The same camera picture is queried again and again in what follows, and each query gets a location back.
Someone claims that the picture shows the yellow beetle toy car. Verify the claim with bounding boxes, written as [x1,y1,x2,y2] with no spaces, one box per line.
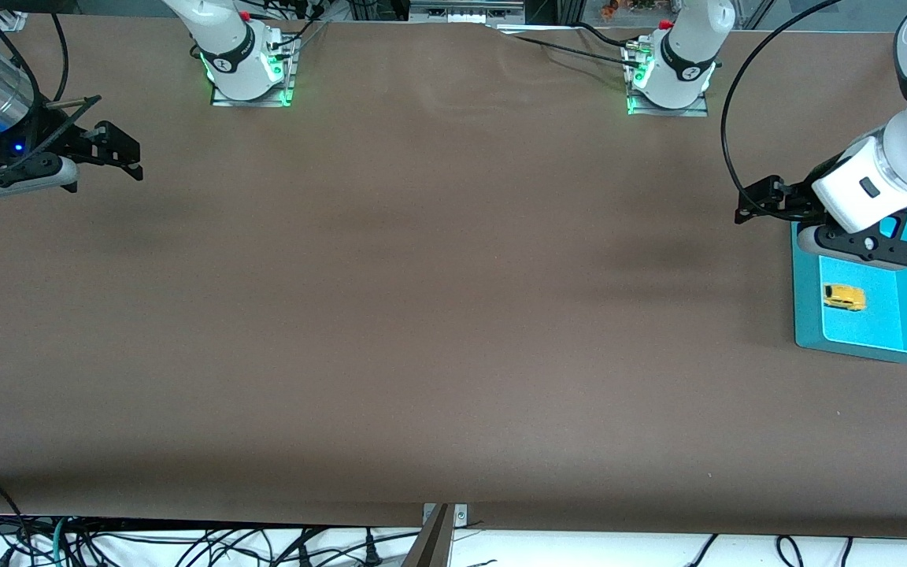
[823,283,868,312]

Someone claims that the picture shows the grey metal box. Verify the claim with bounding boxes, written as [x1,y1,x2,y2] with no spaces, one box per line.
[409,0,527,23]

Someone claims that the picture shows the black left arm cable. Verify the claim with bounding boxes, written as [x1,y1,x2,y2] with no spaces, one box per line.
[721,0,844,221]

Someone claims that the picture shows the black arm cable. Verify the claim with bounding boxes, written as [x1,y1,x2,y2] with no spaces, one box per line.
[0,12,102,170]
[721,0,844,221]

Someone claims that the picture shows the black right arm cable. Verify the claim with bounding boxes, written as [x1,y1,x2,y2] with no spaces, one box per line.
[0,12,102,170]

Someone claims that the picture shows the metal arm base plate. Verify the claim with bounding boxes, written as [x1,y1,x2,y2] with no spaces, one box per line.
[627,39,709,117]
[211,35,297,107]

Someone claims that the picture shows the thin black table cable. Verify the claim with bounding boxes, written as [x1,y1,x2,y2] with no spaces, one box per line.
[510,35,634,69]
[572,22,639,50]

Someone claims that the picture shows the small metal table bracket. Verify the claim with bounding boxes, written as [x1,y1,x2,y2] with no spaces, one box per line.
[422,504,468,527]

